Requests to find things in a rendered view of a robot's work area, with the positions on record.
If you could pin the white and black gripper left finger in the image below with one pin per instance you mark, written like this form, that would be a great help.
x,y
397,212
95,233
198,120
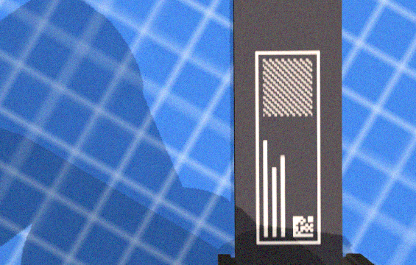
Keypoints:
x,y
225,259

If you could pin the black rectangular strip with white printed pattern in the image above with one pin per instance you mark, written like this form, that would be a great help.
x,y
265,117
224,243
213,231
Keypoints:
x,y
287,97

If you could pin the dark blue work mat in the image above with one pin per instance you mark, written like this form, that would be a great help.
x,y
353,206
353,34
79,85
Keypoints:
x,y
117,131

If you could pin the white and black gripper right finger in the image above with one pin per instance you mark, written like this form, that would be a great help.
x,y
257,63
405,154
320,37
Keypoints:
x,y
356,259

